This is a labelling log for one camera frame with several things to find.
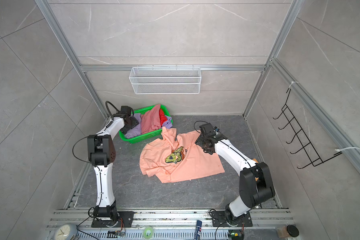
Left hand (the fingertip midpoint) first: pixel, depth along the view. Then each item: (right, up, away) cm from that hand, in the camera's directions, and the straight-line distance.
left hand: (132, 122), depth 106 cm
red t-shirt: (+23, +3, -5) cm, 24 cm away
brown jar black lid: (+83, -49, -43) cm, 105 cm away
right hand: (+48, -13, -16) cm, 53 cm away
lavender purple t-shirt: (+4, -6, -2) cm, 8 cm away
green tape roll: (+19, -54, -36) cm, 68 cm away
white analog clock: (-17, -52, -39) cm, 67 cm away
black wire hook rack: (+90, -17, -48) cm, 104 cm away
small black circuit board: (+2, -57, -34) cm, 66 cm away
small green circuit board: (+62, -55, -36) cm, 91 cm away
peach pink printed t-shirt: (+29, -23, -14) cm, 40 cm away
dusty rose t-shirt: (+14, +1, 0) cm, 14 cm away
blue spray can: (+45, -51, -36) cm, 77 cm away
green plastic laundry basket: (+10, -11, -6) cm, 16 cm away
